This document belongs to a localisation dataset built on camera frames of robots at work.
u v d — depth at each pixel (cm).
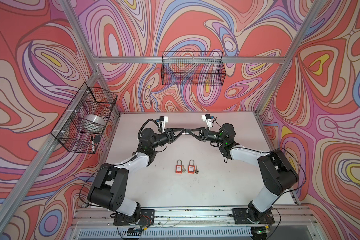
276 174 47
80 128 73
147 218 72
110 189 44
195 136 74
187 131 76
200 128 74
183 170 88
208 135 72
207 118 76
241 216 73
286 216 77
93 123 70
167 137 71
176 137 73
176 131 75
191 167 89
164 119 75
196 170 89
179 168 89
